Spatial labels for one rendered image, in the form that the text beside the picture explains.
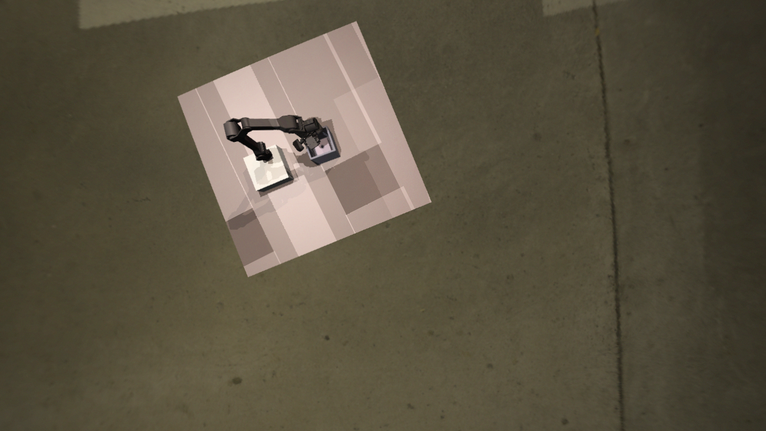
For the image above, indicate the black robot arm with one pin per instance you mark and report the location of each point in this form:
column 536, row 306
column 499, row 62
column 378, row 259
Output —
column 286, row 124

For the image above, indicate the pale pink plate with hole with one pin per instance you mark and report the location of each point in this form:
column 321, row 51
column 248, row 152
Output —
column 323, row 147

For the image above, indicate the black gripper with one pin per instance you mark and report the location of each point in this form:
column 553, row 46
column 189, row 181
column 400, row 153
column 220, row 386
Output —
column 298, row 145

